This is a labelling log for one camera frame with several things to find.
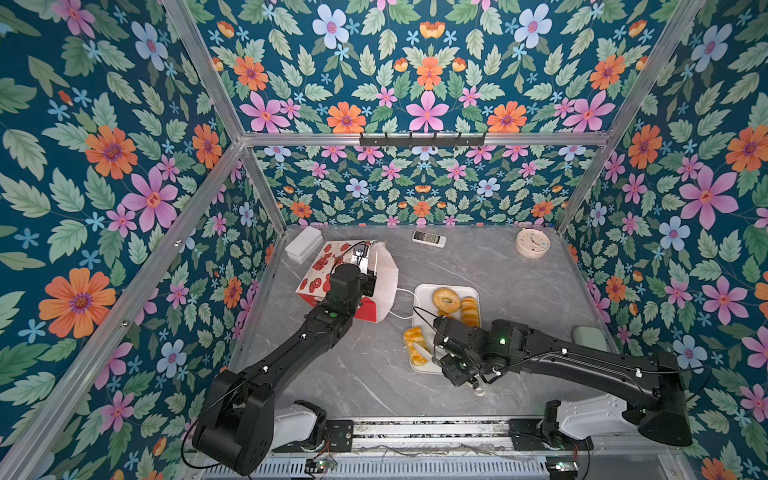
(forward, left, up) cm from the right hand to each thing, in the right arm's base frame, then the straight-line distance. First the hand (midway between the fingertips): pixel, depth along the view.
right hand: (446, 370), depth 71 cm
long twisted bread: (+21, -11, -11) cm, 26 cm away
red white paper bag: (+34, +21, +4) cm, 40 cm away
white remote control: (+54, +1, -11) cm, 55 cm away
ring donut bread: (+29, -3, -11) cm, 31 cm away
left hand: (+28, +20, +11) cm, 36 cm away
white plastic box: (+50, +48, -9) cm, 70 cm away
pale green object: (+13, -46, -11) cm, 49 cm away
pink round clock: (+50, -38, -10) cm, 64 cm away
